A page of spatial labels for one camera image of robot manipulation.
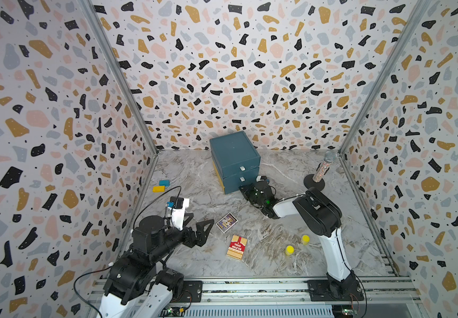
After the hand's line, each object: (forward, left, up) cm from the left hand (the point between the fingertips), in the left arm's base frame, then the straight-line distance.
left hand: (204, 218), depth 64 cm
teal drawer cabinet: (+32, -10, -6) cm, 34 cm away
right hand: (+28, -11, -22) cm, 37 cm away
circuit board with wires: (-22, +13, -27) cm, 37 cm away
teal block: (+34, +29, -27) cm, 52 cm away
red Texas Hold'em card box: (-1, -10, -26) cm, 28 cm away
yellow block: (+31, +31, -28) cm, 52 cm away
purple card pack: (+11, -6, -26) cm, 28 cm away
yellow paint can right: (+2, -40, -25) cm, 47 cm away
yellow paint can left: (-2, -32, -25) cm, 41 cm away
